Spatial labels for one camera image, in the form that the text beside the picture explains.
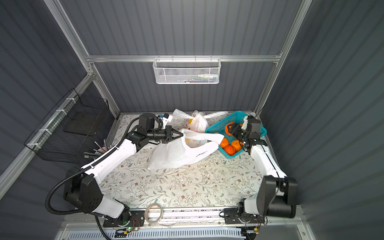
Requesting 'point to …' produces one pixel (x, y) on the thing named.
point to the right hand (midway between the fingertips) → (234, 128)
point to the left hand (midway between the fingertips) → (185, 137)
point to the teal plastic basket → (219, 128)
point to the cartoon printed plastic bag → (197, 122)
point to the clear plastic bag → (186, 147)
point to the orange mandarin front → (236, 144)
